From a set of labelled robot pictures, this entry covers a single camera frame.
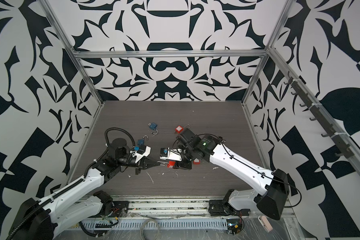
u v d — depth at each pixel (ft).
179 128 3.37
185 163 2.06
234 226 2.31
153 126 3.45
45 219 1.29
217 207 2.44
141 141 3.18
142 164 2.09
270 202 1.23
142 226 2.31
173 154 1.97
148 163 2.18
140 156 2.02
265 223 2.25
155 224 2.34
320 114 1.80
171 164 2.24
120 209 2.41
